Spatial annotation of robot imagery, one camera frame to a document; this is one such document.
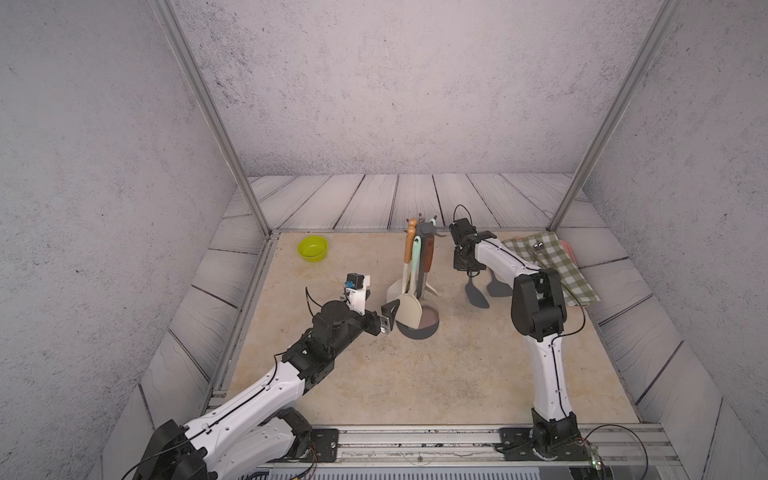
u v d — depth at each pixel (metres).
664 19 0.71
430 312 0.86
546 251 1.12
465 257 0.80
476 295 1.01
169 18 0.71
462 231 0.85
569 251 1.12
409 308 0.81
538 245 1.14
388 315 0.67
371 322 0.67
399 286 0.83
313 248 1.14
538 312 0.60
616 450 0.73
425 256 0.68
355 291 0.65
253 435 0.57
